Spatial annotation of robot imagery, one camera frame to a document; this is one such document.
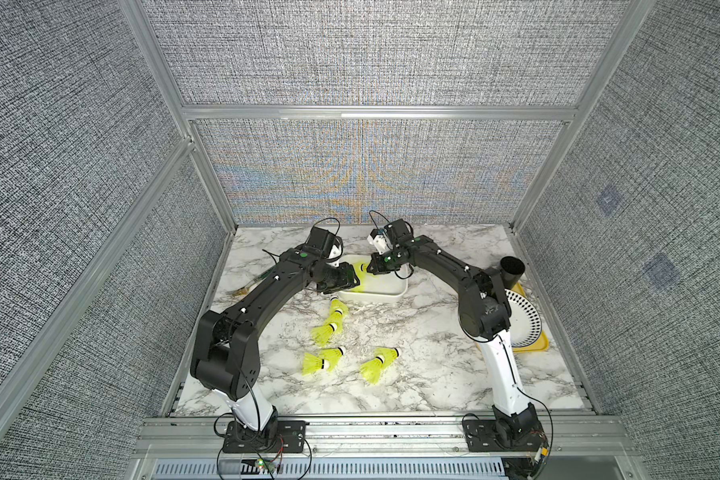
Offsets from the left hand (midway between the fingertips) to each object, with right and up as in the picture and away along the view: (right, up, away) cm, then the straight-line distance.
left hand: (358, 280), depth 85 cm
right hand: (+3, +5, +14) cm, 15 cm away
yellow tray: (+55, -19, +4) cm, 58 cm away
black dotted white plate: (+51, -14, +7) cm, 54 cm away
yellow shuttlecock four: (-11, -16, +3) cm, 19 cm away
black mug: (+49, +3, +11) cm, 50 cm away
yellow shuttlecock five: (+1, +2, +17) cm, 17 cm away
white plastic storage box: (+5, -4, +17) cm, 18 cm away
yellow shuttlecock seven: (+4, -25, -1) cm, 25 cm away
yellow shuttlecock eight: (-9, -23, +1) cm, 24 cm away
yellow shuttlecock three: (-7, -9, +13) cm, 17 cm away
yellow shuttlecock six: (+8, -21, 0) cm, 23 cm away
